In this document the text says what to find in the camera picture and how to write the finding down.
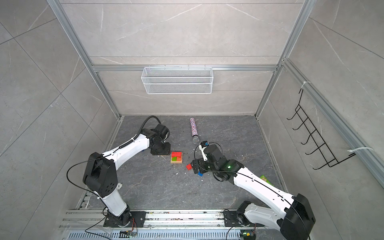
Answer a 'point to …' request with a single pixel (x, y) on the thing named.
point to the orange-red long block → (179, 158)
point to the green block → (174, 159)
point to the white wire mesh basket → (177, 80)
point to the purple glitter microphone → (195, 138)
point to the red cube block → (189, 166)
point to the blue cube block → (199, 174)
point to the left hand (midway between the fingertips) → (166, 149)
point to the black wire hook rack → (330, 159)
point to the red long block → (176, 154)
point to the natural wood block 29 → (176, 162)
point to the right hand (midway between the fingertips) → (198, 160)
